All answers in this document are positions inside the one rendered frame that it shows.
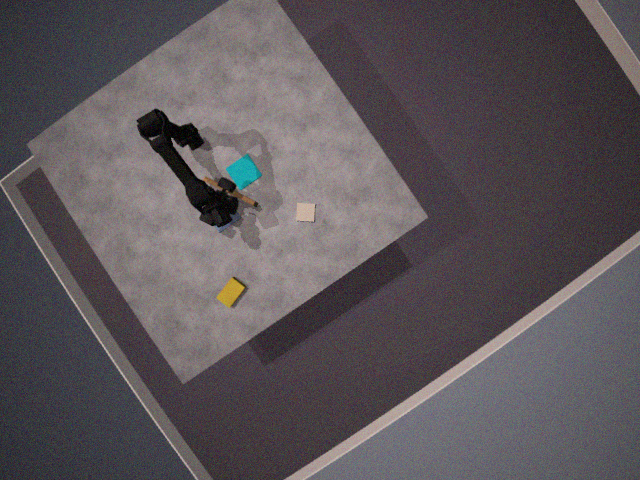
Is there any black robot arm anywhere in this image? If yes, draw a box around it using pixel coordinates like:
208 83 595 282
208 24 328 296
137 109 238 228

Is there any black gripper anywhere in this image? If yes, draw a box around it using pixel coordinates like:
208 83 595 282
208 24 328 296
199 178 237 226

